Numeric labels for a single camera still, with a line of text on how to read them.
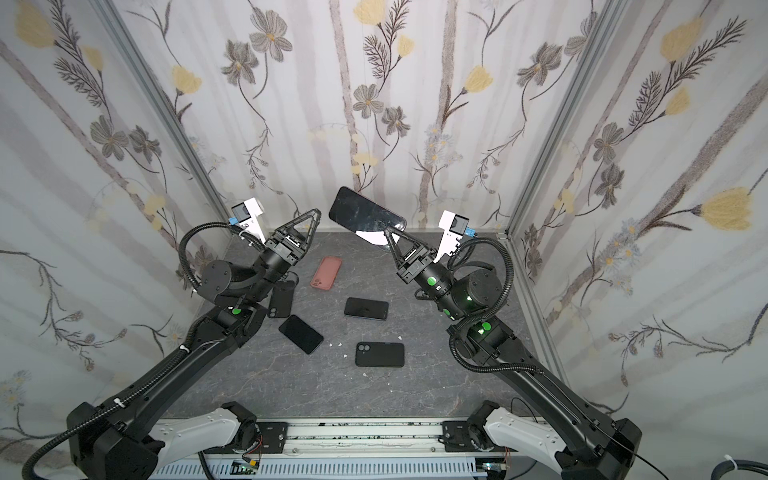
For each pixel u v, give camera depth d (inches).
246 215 20.2
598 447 15.0
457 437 28.8
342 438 29.7
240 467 28.5
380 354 35.1
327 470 27.7
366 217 21.1
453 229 19.1
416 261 18.6
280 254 19.9
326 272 41.6
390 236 20.8
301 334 36.4
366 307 39.1
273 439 28.9
